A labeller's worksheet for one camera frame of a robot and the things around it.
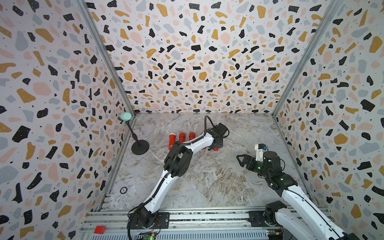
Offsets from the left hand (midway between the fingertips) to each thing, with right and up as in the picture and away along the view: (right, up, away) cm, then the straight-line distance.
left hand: (222, 143), depth 101 cm
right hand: (+9, -6, -20) cm, 23 cm away
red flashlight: (-5, -4, -2) cm, 7 cm away
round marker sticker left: (-58, -24, -18) cm, 65 cm away
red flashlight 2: (-13, +1, -30) cm, 33 cm away
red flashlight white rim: (-35, +3, +2) cm, 35 cm away
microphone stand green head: (-56, -2, -1) cm, 56 cm away
